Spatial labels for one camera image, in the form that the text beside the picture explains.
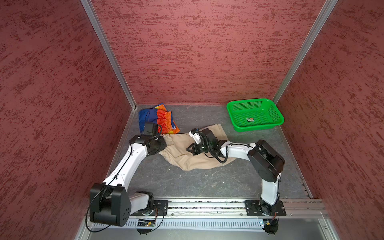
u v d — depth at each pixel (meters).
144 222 0.73
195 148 0.79
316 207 0.76
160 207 0.75
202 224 0.77
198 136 0.82
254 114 1.14
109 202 0.40
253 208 0.74
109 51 0.88
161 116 1.09
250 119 1.10
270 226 0.70
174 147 0.87
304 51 0.87
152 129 0.65
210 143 0.73
